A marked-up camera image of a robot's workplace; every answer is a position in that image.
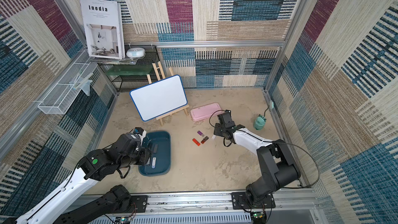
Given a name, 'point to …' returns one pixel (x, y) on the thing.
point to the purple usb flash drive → (200, 133)
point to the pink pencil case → (204, 112)
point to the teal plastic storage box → (160, 162)
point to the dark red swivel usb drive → (205, 138)
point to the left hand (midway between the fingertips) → (150, 151)
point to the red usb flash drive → (196, 141)
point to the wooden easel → (162, 75)
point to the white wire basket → (59, 99)
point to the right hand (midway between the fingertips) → (220, 127)
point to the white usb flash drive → (213, 137)
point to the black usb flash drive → (155, 149)
